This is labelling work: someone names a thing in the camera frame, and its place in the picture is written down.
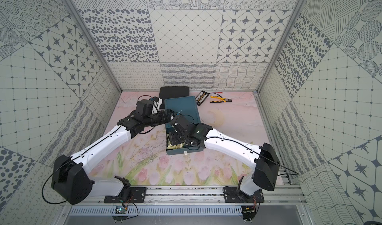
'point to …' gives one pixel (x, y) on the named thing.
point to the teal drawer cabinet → (186, 106)
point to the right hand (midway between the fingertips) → (173, 138)
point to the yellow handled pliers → (223, 100)
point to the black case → (166, 92)
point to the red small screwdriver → (218, 92)
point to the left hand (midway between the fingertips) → (172, 112)
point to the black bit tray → (201, 97)
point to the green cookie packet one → (178, 146)
